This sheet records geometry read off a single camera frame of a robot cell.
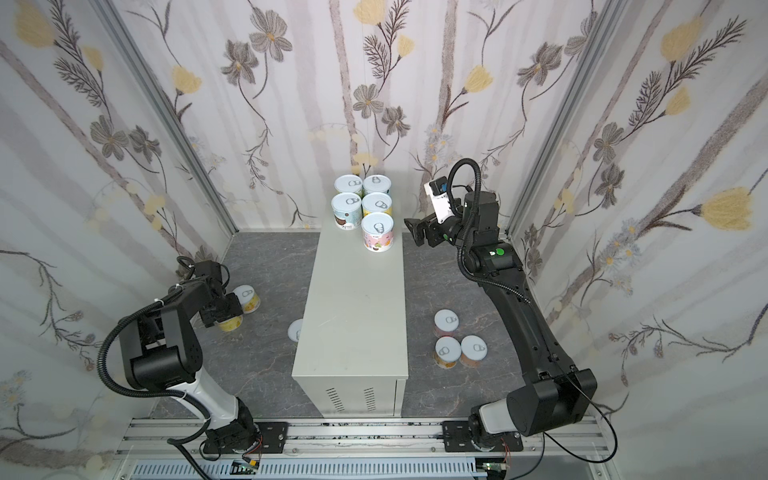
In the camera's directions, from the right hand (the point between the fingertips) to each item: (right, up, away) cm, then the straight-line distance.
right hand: (425, 203), depth 69 cm
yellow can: (-54, -25, +26) cm, 65 cm away
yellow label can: (-58, -33, +22) cm, 70 cm away
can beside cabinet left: (-37, -34, +19) cm, 54 cm away
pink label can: (+8, -32, +20) cm, 39 cm away
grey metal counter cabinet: (-16, -30, -15) cm, 37 cm away
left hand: (-61, -28, +24) cm, 71 cm away
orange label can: (+8, -40, +15) cm, 43 cm away
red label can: (+15, -39, +15) cm, 44 cm away
